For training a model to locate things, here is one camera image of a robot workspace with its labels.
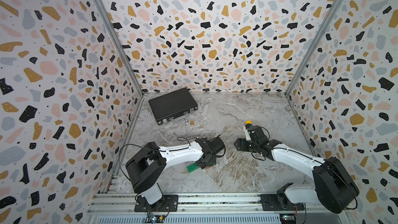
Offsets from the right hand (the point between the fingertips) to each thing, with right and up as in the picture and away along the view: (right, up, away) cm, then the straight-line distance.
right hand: (238, 144), depth 89 cm
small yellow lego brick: (+10, +11, +16) cm, 22 cm away
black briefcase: (-41, +22, +20) cm, 51 cm away
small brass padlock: (-29, +11, +14) cm, 34 cm away
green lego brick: (-26, -12, -4) cm, 29 cm away
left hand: (-15, -9, -5) cm, 18 cm away
